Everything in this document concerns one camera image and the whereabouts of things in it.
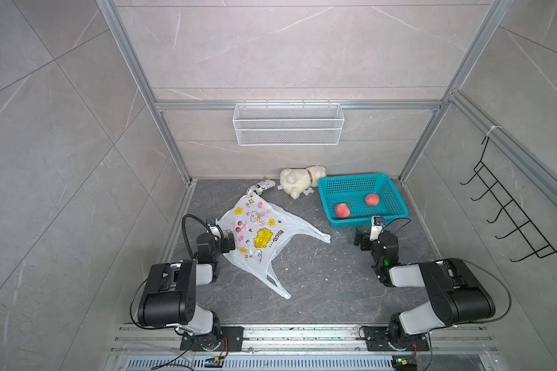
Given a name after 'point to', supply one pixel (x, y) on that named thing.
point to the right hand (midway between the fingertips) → (370, 227)
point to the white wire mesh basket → (284, 124)
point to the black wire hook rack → (541, 246)
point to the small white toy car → (261, 186)
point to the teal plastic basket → (353, 200)
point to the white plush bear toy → (295, 181)
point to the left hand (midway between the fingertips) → (220, 230)
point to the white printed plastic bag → (261, 229)
